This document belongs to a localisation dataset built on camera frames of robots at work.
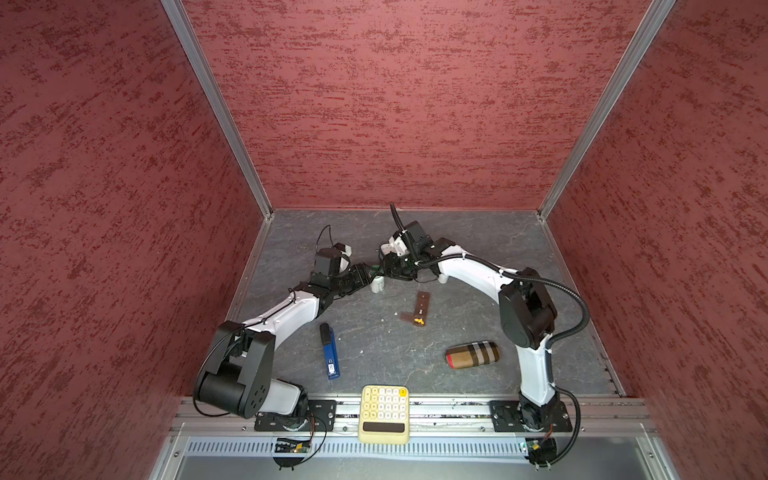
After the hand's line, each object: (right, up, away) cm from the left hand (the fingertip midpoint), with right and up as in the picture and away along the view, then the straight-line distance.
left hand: (373, 279), depth 88 cm
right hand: (+2, 0, +1) cm, 3 cm away
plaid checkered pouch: (+28, -20, -7) cm, 35 cm away
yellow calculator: (+4, -32, -16) cm, 36 cm away
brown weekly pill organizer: (+14, -12, +3) cm, 19 cm away
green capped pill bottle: (+1, -2, +4) cm, 5 cm away
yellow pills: (+14, -13, +2) cm, 20 cm away
